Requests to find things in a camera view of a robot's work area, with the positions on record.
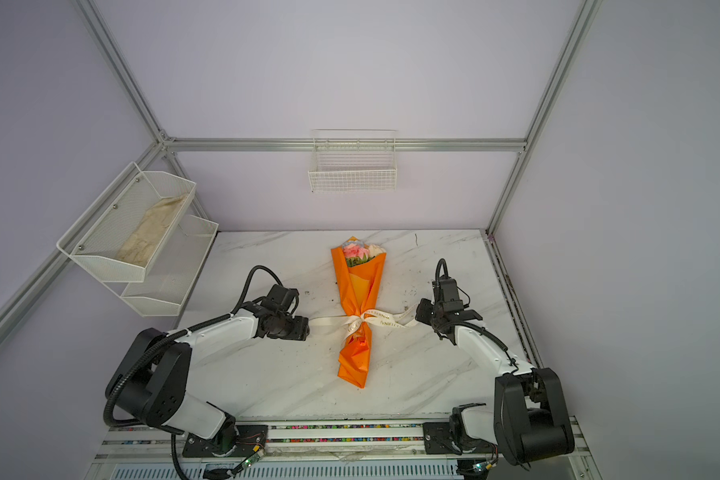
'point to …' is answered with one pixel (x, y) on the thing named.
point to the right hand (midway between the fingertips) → (421, 307)
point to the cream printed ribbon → (402, 318)
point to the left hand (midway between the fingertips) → (297, 331)
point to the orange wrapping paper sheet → (357, 286)
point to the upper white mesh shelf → (123, 232)
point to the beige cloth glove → (140, 246)
